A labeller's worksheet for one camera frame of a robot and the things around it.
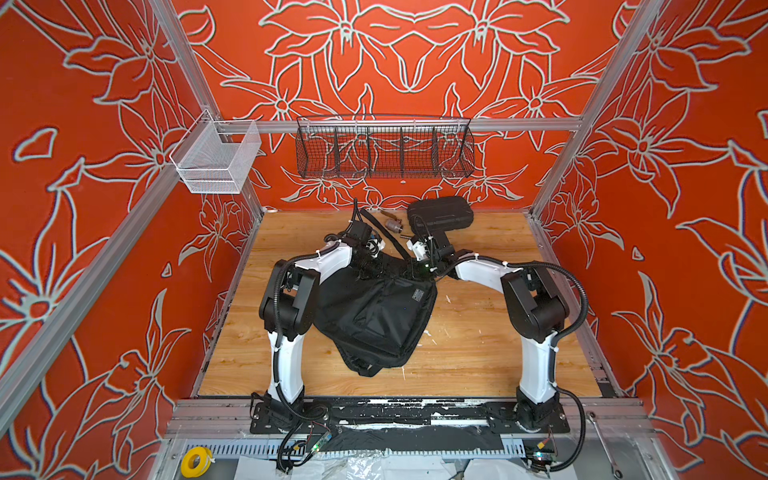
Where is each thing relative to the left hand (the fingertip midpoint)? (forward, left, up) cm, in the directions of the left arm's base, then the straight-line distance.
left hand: (388, 272), depth 94 cm
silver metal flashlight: (+23, -1, -2) cm, 23 cm away
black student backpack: (-14, +4, 0) cm, 14 cm away
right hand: (+1, -3, 0) cm, 3 cm away
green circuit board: (-45, -39, -6) cm, 60 cm away
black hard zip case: (+25, -16, +1) cm, 30 cm away
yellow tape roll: (-51, +42, -5) cm, 67 cm away
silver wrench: (-47, -54, -6) cm, 72 cm away
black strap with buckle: (+22, +2, -6) cm, 23 cm away
